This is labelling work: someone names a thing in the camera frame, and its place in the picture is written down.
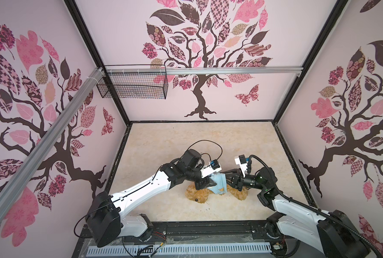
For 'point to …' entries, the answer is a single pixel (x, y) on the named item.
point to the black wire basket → (134, 81)
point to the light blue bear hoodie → (220, 179)
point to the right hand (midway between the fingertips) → (221, 176)
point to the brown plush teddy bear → (202, 195)
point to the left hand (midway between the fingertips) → (212, 181)
